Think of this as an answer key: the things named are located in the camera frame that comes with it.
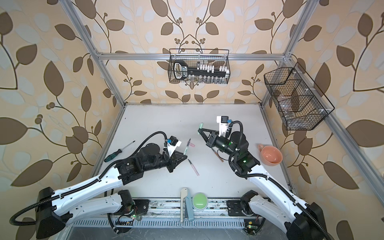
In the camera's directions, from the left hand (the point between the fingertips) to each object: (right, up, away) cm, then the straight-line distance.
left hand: (187, 156), depth 68 cm
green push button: (+6, -25, +7) cm, 27 cm away
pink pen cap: (+1, 0, +29) cm, 29 cm away
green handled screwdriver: (-50, -7, +20) cm, 55 cm away
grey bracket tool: (0, -25, +4) cm, 25 cm away
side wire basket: (+56, +24, +4) cm, 61 cm away
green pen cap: (+7, +15, 0) cm, 16 cm away
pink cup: (+50, -5, +23) cm, 55 cm away
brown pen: (+16, -1, -4) cm, 16 cm away
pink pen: (+3, -12, +19) cm, 23 cm away
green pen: (0, +4, -1) cm, 4 cm away
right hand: (+6, +11, -1) cm, 13 cm away
